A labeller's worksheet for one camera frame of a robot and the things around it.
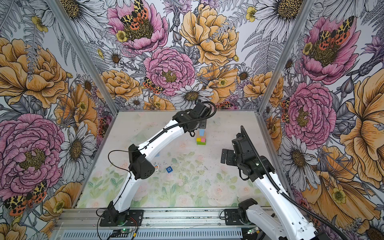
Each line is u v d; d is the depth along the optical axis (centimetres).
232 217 74
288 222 40
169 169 89
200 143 102
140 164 53
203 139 100
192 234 78
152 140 56
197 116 65
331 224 37
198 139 100
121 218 65
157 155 59
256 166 48
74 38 81
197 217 76
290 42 84
